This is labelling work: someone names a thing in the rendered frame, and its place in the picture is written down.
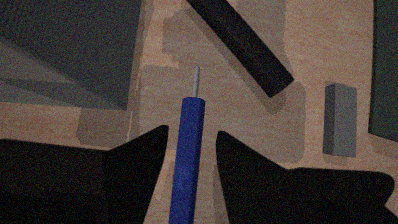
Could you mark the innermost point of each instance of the dark blue stylus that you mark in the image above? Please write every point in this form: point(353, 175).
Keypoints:
point(185, 177)

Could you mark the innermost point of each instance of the grey keyboard with white letter keys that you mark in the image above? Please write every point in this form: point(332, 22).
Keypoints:
point(383, 117)

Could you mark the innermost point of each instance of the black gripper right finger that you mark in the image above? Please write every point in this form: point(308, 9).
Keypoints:
point(259, 191)

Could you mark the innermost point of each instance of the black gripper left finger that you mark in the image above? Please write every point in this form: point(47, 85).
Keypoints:
point(118, 183)

